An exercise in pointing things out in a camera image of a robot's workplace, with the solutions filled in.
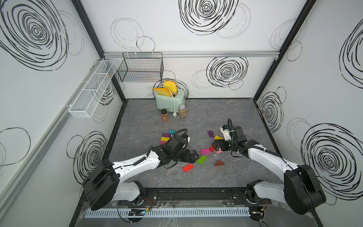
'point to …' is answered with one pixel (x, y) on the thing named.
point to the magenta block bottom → (204, 151)
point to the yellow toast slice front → (163, 91)
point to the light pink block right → (219, 152)
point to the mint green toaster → (163, 102)
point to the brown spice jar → (165, 117)
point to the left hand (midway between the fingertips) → (193, 157)
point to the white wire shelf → (87, 101)
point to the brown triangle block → (219, 163)
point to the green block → (201, 160)
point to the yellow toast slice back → (172, 85)
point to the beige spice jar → (182, 111)
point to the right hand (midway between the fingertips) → (219, 143)
